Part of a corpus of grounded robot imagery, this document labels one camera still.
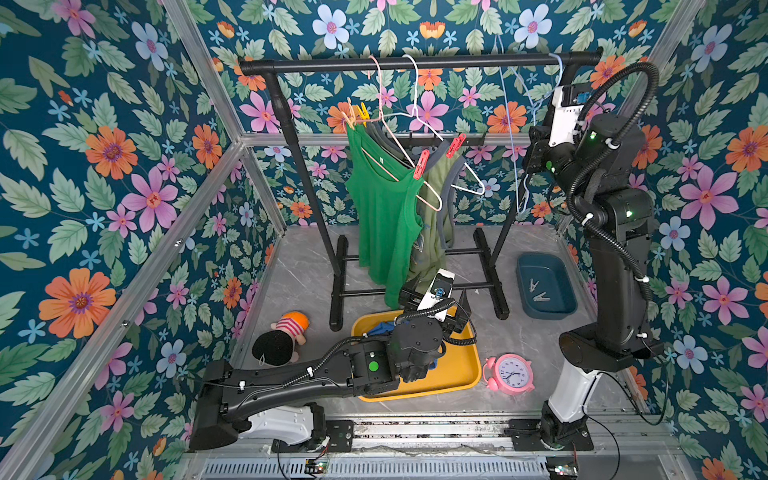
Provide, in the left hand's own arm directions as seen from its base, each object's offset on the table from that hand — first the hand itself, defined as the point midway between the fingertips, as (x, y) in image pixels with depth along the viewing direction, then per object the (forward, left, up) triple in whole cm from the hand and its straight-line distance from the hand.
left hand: (446, 285), depth 61 cm
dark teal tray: (+19, -41, -35) cm, 57 cm away
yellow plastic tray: (-6, -6, -35) cm, 36 cm away
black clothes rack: (+43, +32, -33) cm, 63 cm away
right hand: (+21, -21, +24) cm, 38 cm away
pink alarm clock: (-9, -20, -34) cm, 40 cm away
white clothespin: (+15, -38, -34) cm, 53 cm away
